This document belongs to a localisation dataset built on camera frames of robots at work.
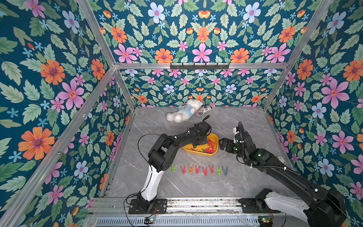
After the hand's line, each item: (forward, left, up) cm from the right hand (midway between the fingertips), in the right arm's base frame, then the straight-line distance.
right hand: (224, 142), depth 80 cm
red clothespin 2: (-11, +15, -17) cm, 25 cm away
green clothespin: (-10, +30, -15) cm, 35 cm away
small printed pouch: (+39, +11, -13) cm, 42 cm away
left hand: (+10, +10, -15) cm, 21 cm away
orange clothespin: (-10, +19, -16) cm, 27 cm away
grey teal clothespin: (-11, -1, -16) cm, 19 cm away
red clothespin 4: (-10, +6, -16) cm, 20 cm away
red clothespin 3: (-11, +10, -17) cm, 23 cm away
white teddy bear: (+31, +26, -7) cm, 41 cm away
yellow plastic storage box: (+3, +14, -16) cm, 21 cm away
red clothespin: (-10, +24, -17) cm, 31 cm away
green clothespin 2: (-11, +2, -16) cm, 20 cm away
